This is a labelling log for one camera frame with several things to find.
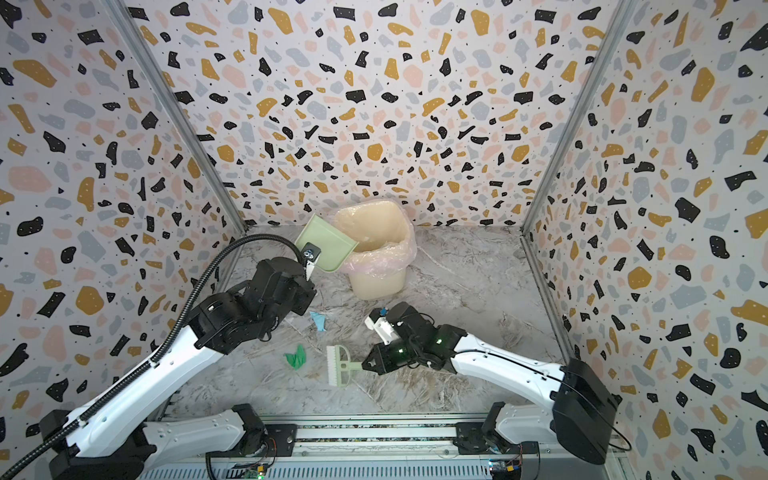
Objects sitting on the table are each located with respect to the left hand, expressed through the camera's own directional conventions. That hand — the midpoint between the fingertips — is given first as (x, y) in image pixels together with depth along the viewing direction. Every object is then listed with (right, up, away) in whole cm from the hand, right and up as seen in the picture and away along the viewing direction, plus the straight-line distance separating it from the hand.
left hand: (302, 271), depth 68 cm
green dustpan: (+6, +6, +7) cm, 11 cm away
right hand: (+12, -22, +3) cm, 25 cm away
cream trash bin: (+13, +13, +27) cm, 33 cm away
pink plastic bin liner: (+18, +2, +14) cm, 23 cm away
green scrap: (-7, -26, +18) cm, 33 cm away
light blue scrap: (-4, -17, +27) cm, 32 cm away
